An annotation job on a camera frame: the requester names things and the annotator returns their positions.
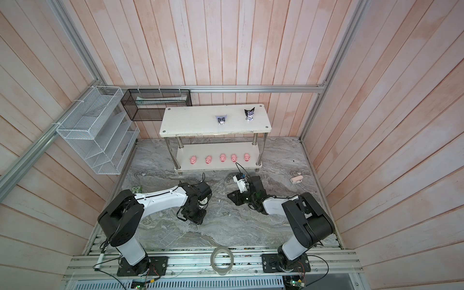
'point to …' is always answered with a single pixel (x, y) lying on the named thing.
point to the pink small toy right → (296, 179)
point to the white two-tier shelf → (215, 137)
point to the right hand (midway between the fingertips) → (229, 194)
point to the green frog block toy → (137, 190)
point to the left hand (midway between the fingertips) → (196, 222)
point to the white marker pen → (99, 260)
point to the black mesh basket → (150, 104)
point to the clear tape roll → (220, 272)
